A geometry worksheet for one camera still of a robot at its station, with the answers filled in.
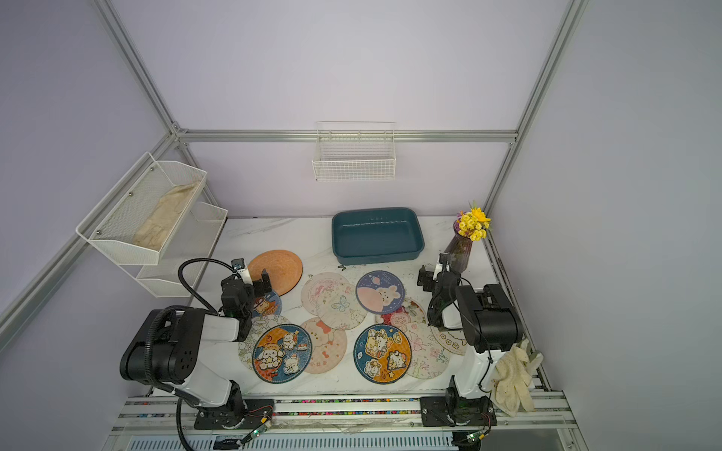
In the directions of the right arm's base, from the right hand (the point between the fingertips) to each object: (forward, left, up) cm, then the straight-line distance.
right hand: (431, 266), depth 98 cm
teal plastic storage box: (+17, +24, -2) cm, 30 cm away
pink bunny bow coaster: (-26, +35, -5) cm, 44 cm away
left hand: (-3, +63, +2) cm, 63 cm away
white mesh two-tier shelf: (-16, +71, +24) cm, 77 cm away
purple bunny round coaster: (-7, +19, -6) cm, 21 cm away
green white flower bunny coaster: (-18, +59, -4) cm, 61 cm away
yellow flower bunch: (+2, -10, +20) cm, 22 cm away
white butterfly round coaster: (-13, +33, -4) cm, 36 cm away
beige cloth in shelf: (0, +83, +25) cm, 86 cm away
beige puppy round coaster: (-24, -4, -6) cm, 25 cm away
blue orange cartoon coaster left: (-28, +50, -5) cm, 57 cm away
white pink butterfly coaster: (-29, +5, -6) cm, 30 cm away
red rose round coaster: (-15, +8, -6) cm, 18 cm away
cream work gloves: (-37, -18, -4) cm, 41 cm away
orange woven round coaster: (+3, +55, -5) cm, 55 cm away
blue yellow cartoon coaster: (-28, +19, -5) cm, 34 cm away
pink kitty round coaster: (-5, +43, -5) cm, 43 cm away
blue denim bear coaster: (-11, +58, -5) cm, 59 cm away
